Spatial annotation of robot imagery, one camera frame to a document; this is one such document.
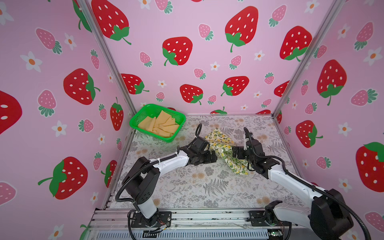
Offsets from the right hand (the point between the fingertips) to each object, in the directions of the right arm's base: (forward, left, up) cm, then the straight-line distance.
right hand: (237, 148), depth 86 cm
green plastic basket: (+33, +62, -5) cm, 70 cm away
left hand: (-6, +14, -5) cm, 16 cm away
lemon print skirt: (+3, +8, -2) cm, 9 cm away
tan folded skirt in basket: (+21, +50, -7) cm, 55 cm away
